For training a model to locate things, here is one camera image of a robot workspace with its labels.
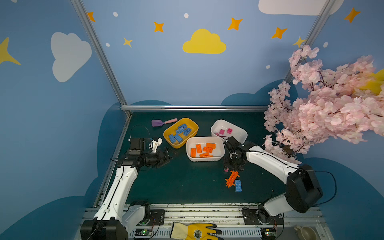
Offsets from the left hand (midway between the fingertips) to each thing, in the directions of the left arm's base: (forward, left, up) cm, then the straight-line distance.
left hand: (172, 156), depth 75 cm
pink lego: (+1, -31, -19) cm, 37 cm away
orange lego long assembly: (-5, -33, -18) cm, 38 cm away
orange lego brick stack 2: (+10, -19, -18) cm, 28 cm away
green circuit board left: (-31, +13, -19) cm, 38 cm away
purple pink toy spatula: (+39, +16, -19) cm, 46 cm away
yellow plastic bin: (+29, +6, -14) cm, 33 cm away
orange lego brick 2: (+16, -15, -19) cm, 29 cm away
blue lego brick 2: (+24, 0, -18) cm, 30 cm away
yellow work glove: (-30, -11, -16) cm, 36 cm away
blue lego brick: (+24, +5, -17) cm, 30 cm away
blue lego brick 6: (-8, -36, -18) cm, 41 cm away
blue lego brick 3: (+32, -2, -15) cm, 36 cm away
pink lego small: (+27, -27, -16) cm, 42 cm away
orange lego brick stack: (+13, -18, -19) cm, 29 cm away
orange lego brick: (+13, -10, -19) cm, 25 cm away
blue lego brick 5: (+30, 0, -17) cm, 35 cm away
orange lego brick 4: (+15, -21, -18) cm, 32 cm away
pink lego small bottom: (+31, -32, -18) cm, 48 cm away
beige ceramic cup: (-30, -65, -18) cm, 74 cm away
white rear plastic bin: (+33, -35, -18) cm, 52 cm away
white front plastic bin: (+13, -27, -19) cm, 36 cm away
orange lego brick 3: (+18, -24, -16) cm, 34 cm away
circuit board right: (-30, -48, -20) cm, 60 cm away
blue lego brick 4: (+30, -6, -17) cm, 35 cm away
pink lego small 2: (+32, -38, -18) cm, 53 cm away
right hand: (+1, -31, -12) cm, 34 cm away
